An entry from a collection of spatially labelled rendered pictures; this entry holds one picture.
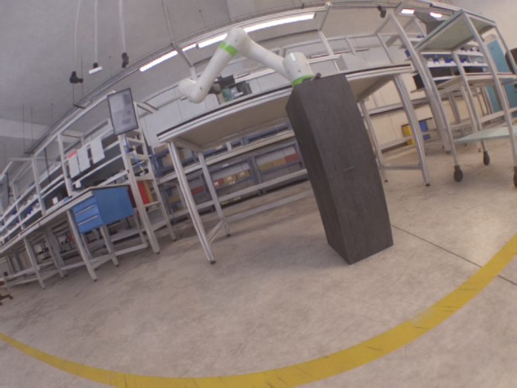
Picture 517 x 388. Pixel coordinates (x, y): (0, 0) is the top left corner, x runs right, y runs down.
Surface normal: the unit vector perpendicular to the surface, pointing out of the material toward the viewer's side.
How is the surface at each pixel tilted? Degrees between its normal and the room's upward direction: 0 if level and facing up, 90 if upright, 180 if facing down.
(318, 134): 90
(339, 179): 90
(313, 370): 0
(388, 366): 0
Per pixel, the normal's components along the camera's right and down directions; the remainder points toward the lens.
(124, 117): 0.43, 0.14
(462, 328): -0.32, -0.94
